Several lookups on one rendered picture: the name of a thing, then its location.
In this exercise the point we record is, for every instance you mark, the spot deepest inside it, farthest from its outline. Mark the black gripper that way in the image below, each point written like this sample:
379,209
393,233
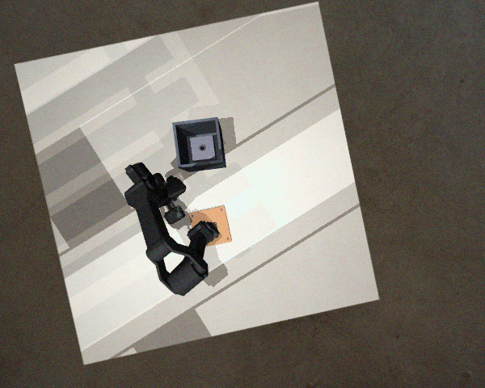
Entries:
174,214

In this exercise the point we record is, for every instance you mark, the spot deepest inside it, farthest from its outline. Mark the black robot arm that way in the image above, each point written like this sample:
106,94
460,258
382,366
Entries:
146,197

